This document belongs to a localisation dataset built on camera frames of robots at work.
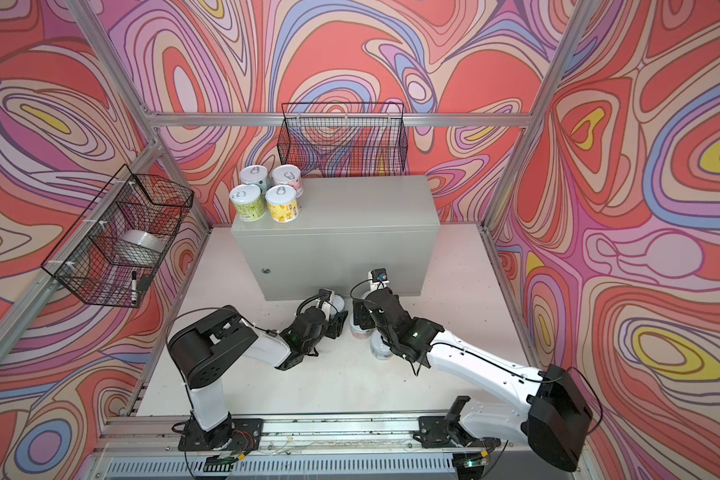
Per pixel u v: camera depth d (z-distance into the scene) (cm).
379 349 82
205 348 49
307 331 72
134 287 72
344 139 98
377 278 68
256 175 77
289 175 77
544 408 40
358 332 87
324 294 84
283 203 70
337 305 88
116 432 75
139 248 70
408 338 57
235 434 73
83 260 66
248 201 70
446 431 66
